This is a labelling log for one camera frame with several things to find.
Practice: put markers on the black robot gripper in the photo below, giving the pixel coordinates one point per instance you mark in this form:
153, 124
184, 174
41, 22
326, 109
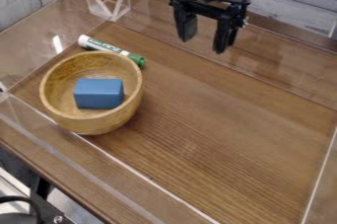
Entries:
229, 12

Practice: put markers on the green white marker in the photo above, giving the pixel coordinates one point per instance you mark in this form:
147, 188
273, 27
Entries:
93, 44

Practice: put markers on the brown wooden bowl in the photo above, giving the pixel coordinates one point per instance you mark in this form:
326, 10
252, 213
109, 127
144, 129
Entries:
96, 64

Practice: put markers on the blue rectangular block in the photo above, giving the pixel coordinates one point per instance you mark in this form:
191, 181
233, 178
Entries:
99, 93

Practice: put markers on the clear acrylic corner bracket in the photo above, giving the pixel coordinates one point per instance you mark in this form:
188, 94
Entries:
109, 10

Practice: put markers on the clear acrylic tray wall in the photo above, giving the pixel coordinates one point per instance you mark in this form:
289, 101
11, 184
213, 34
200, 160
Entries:
105, 202

